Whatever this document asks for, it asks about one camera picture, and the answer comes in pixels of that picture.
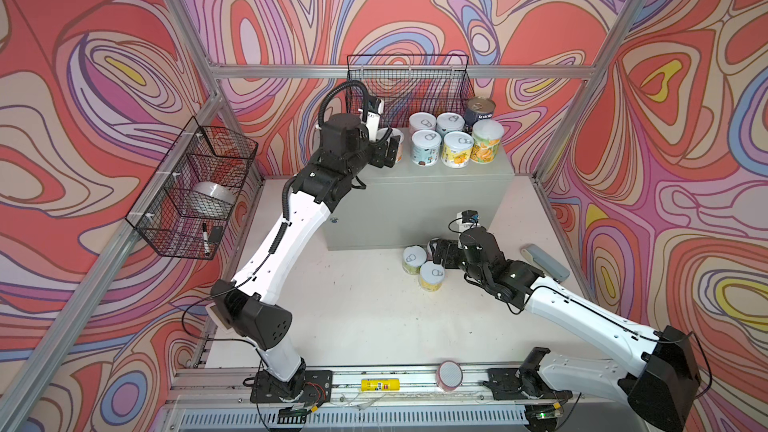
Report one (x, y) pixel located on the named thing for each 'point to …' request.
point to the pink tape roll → (449, 375)
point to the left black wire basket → (190, 202)
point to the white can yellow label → (432, 276)
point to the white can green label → (413, 257)
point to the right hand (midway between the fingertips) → (444, 250)
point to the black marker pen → (205, 239)
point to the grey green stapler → (548, 265)
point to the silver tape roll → (212, 200)
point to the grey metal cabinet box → (404, 206)
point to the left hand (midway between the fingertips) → (384, 128)
